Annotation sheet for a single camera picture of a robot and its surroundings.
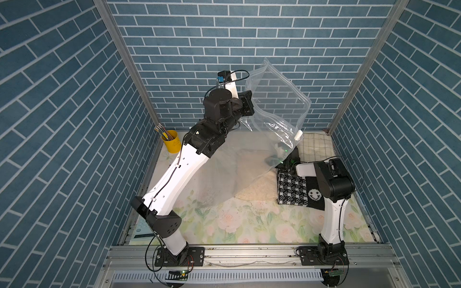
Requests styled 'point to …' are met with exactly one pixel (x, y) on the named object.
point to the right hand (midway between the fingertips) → (266, 159)
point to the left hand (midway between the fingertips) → (259, 92)
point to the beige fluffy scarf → (256, 180)
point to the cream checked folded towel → (316, 147)
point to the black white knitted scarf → (299, 191)
